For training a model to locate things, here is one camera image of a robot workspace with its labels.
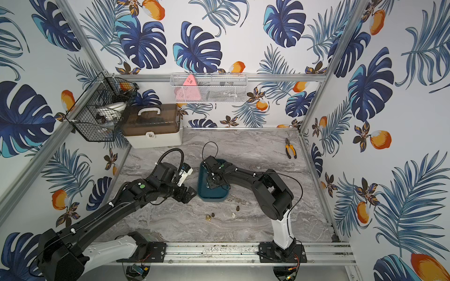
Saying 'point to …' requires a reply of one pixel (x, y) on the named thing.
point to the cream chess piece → (233, 215)
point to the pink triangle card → (189, 91)
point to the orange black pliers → (287, 146)
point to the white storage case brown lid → (151, 125)
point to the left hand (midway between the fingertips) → (189, 187)
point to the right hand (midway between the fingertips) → (215, 180)
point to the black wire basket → (98, 115)
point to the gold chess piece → (208, 218)
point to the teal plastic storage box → (220, 194)
